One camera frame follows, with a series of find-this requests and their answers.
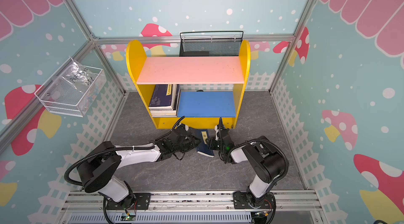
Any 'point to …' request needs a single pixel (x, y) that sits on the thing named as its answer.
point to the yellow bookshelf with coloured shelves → (201, 110)
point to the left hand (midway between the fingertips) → (200, 144)
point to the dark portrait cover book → (163, 113)
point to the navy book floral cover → (162, 110)
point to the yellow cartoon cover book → (163, 116)
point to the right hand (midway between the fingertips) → (206, 140)
